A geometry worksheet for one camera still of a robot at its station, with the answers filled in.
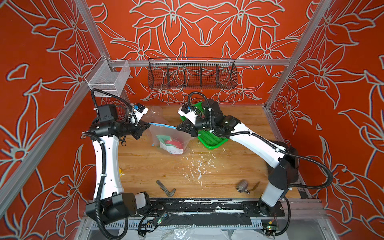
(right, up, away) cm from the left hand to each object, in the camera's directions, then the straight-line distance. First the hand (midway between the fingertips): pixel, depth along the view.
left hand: (145, 123), depth 71 cm
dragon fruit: (+13, -13, +6) cm, 20 cm away
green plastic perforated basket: (+34, -12, +27) cm, 45 cm away
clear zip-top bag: (+7, -1, -2) cm, 8 cm away
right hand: (+16, 0, -2) cm, 17 cm away
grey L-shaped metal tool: (+11, -38, +7) cm, 40 cm away
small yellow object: (-19, -29, +14) cm, 38 cm away
